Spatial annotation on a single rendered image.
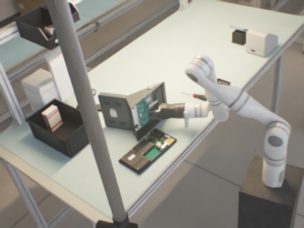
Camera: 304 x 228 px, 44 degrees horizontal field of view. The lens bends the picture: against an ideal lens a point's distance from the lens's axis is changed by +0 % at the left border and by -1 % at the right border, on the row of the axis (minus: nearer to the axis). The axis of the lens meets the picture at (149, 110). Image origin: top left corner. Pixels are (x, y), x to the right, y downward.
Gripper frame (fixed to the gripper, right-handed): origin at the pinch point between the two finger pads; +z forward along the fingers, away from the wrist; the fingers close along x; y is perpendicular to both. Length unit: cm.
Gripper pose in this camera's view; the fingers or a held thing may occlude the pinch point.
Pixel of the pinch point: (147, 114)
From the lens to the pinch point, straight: 183.3
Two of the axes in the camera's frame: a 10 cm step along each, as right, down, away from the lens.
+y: 1.3, -6.3, 7.6
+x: -1.3, -7.7, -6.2
